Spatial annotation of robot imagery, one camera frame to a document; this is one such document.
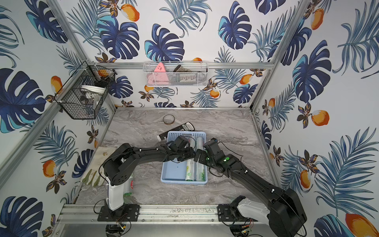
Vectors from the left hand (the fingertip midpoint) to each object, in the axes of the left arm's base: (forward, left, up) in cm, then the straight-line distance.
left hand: (195, 153), depth 91 cm
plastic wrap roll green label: (-10, -3, 0) cm, 10 cm away
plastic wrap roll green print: (-12, +3, +1) cm, 12 cm away
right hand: (-5, -3, +7) cm, 9 cm away
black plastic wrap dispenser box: (+24, +7, -3) cm, 25 cm away
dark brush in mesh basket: (+37, +9, +30) cm, 49 cm away
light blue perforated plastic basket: (-12, +12, -2) cm, 17 cm away
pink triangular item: (+33, +25, +31) cm, 51 cm away
